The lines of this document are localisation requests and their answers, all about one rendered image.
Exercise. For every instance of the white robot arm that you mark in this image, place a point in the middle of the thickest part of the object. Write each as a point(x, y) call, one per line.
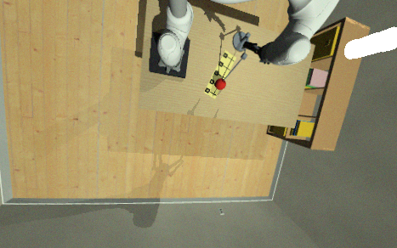
point(290, 47)

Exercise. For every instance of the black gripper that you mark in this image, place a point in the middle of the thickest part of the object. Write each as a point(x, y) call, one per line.
point(251, 46)

